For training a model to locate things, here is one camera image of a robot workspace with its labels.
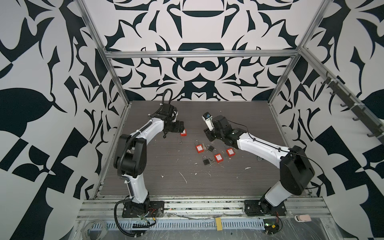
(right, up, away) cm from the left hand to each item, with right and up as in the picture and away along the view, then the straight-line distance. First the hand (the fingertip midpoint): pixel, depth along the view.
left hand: (179, 125), depth 94 cm
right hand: (+17, -1, -8) cm, 19 cm away
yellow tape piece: (+20, -45, -25) cm, 55 cm away
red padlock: (+3, -6, +7) cm, 9 cm away
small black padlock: (+19, -14, +1) cm, 24 cm away
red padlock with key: (+13, -14, -1) cm, 19 cm away
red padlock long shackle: (+31, -16, -2) cm, 35 cm away
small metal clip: (+32, -10, -40) cm, 52 cm away
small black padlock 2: (+16, -21, -4) cm, 27 cm away
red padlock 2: (+24, -19, -4) cm, 31 cm away
